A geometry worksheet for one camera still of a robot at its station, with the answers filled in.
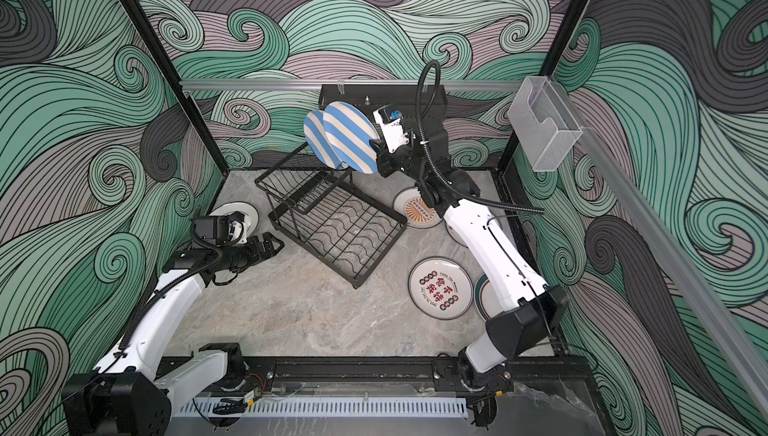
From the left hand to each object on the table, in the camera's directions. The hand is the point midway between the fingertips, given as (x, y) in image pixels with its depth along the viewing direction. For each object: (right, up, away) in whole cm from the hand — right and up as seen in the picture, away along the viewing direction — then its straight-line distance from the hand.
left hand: (272, 247), depth 81 cm
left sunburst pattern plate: (+42, +10, +28) cm, 52 cm away
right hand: (+29, +27, -13) cm, 42 cm away
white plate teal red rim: (+62, -17, +7) cm, 65 cm away
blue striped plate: (+10, +31, +12) cm, 35 cm away
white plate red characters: (+48, -14, +7) cm, 51 cm away
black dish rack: (+13, +7, +23) cm, 27 cm away
